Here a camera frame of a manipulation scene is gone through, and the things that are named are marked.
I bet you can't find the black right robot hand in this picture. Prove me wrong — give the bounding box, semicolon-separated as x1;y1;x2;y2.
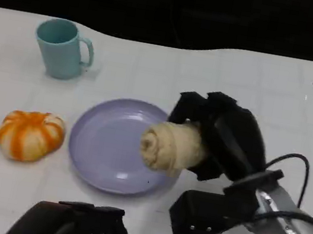
159;84;277;192

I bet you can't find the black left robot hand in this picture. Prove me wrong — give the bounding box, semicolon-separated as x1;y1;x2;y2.
3;190;139;234

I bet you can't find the beige towel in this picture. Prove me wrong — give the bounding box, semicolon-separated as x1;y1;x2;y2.
135;114;212;183

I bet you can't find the orange and white bread roll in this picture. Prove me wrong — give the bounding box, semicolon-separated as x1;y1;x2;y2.
0;105;69;169

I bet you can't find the lilac plate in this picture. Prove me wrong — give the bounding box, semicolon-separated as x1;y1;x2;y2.
61;89;191;204

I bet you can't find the pale green mug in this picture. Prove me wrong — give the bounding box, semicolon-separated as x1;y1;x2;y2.
28;15;100;85

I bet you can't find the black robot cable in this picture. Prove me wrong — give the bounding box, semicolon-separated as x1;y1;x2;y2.
258;148;313;210
257;205;313;234

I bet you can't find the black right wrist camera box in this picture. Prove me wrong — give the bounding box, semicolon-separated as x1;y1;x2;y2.
165;185;254;234

